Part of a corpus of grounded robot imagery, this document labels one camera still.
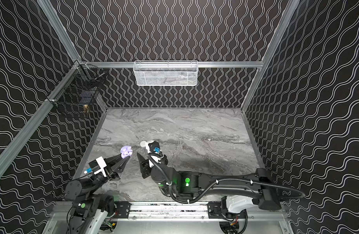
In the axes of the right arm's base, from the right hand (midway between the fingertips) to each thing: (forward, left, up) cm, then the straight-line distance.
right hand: (142, 153), depth 61 cm
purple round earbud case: (0, +6, +2) cm, 7 cm away
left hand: (-2, +6, +1) cm, 6 cm away
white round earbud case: (+23, +11, -29) cm, 39 cm away
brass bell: (+30, +39, -2) cm, 49 cm away
